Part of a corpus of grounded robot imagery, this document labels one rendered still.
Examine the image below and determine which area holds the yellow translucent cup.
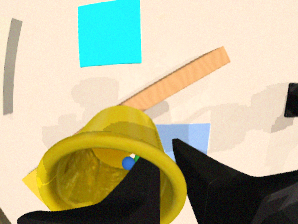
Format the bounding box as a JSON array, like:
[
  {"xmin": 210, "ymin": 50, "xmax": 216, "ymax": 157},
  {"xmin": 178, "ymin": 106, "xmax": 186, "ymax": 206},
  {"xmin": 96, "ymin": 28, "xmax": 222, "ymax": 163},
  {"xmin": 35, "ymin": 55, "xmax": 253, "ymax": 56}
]
[{"xmin": 36, "ymin": 105, "xmax": 188, "ymax": 224}]

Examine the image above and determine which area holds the tan wooden plank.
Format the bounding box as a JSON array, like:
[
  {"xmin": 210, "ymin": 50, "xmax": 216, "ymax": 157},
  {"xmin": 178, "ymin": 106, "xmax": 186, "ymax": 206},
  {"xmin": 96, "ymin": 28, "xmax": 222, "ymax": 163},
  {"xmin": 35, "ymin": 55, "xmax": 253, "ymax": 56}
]
[{"xmin": 117, "ymin": 45, "xmax": 230, "ymax": 112}]

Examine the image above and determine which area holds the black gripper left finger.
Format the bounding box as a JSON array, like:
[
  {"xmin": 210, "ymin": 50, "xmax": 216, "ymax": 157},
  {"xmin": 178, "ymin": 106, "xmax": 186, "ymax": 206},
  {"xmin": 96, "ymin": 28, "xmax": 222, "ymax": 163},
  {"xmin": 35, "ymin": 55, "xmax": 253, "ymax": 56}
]
[{"xmin": 17, "ymin": 157, "xmax": 161, "ymax": 224}]

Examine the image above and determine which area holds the yellow rectangular block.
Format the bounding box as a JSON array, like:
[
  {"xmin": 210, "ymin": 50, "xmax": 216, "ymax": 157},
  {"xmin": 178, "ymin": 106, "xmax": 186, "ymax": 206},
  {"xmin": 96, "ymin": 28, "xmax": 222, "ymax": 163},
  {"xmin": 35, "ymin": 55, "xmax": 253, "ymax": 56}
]
[{"xmin": 21, "ymin": 168, "xmax": 44, "ymax": 204}]

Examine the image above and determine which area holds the blue marble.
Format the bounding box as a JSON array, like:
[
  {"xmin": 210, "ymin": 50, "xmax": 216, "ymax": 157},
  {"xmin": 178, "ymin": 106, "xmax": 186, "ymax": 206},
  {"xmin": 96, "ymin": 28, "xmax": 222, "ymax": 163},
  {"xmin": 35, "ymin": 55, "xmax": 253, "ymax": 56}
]
[{"xmin": 121, "ymin": 156, "xmax": 136, "ymax": 169}]

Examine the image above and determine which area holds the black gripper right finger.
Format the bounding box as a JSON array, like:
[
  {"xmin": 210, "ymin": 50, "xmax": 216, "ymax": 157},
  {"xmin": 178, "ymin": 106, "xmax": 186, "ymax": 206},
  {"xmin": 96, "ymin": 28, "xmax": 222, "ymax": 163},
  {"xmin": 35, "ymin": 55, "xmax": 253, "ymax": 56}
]
[{"xmin": 172, "ymin": 137, "xmax": 298, "ymax": 224}]

